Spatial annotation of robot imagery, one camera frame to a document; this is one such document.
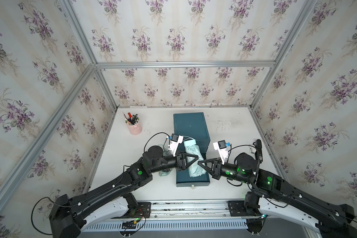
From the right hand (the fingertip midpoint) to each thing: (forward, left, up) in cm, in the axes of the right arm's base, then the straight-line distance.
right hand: (201, 164), depth 61 cm
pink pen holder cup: (+32, +40, -20) cm, 55 cm away
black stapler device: (+21, -40, -23) cm, 50 cm away
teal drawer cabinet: (+1, +7, -24) cm, 25 cm away
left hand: (+1, +1, +1) cm, 2 cm away
